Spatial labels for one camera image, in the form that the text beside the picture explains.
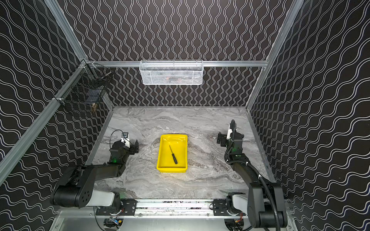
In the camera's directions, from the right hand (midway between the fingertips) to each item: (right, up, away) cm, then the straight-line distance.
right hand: (229, 132), depth 88 cm
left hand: (-60, -4, +3) cm, 61 cm away
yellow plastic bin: (-31, -9, +12) cm, 35 cm away
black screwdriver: (-34, -16, +4) cm, 38 cm away
